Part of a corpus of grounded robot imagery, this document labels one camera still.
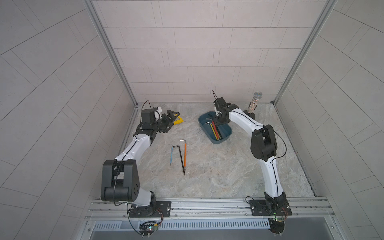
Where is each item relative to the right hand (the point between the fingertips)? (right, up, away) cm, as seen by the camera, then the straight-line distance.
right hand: (217, 120), depth 101 cm
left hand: (-24, +3, -17) cm, 29 cm away
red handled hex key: (-2, -5, -1) cm, 6 cm away
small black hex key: (-23, -22, -14) cm, 35 cm away
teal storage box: (+5, -6, -1) cm, 8 cm away
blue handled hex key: (-30, -21, -12) cm, 38 cm away
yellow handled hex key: (-4, -4, +1) cm, 6 cm away
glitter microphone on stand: (+21, +10, -10) cm, 25 cm away
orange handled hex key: (-21, -20, -12) cm, 31 cm away
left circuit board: (-35, -46, -36) cm, 68 cm away
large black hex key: (+1, -10, -4) cm, 10 cm away
